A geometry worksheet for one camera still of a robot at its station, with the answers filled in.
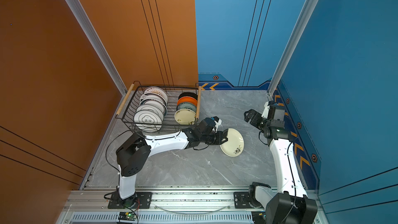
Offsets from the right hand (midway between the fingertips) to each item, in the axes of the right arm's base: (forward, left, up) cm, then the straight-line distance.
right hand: (251, 116), depth 80 cm
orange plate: (+20, +35, -7) cm, 41 cm away
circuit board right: (-41, 0, -22) cm, 46 cm away
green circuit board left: (-40, +60, -22) cm, 76 cm away
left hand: (-8, +11, -9) cm, 16 cm away
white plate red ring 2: (+21, +57, -6) cm, 62 cm away
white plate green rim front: (+6, +59, -12) cm, 60 cm away
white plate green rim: (+12, +57, -7) cm, 58 cm away
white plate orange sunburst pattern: (+27, +56, -6) cm, 62 cm away
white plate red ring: (+16, +58, -5) cm, 61 cm away
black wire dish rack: (+9, +70, -5) cm, 71 cm away
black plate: (+24, +35, -7) cm, 43 cm away
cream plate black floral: (-10, +8, -13) cm, 18 cm away
